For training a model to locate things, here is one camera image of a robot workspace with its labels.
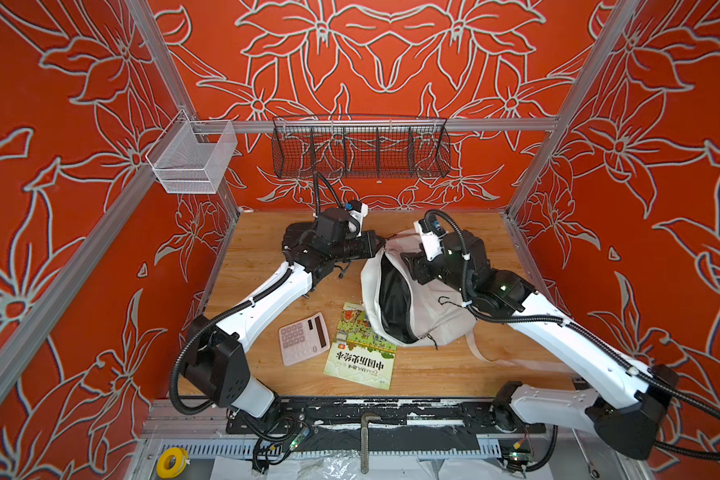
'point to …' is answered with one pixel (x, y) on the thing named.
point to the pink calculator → (304, 339)
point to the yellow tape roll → (181, 458)
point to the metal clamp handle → (364, 440)
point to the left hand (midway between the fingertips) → (387, 237)
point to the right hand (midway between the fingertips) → (406, 249)
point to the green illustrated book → (358, 354)
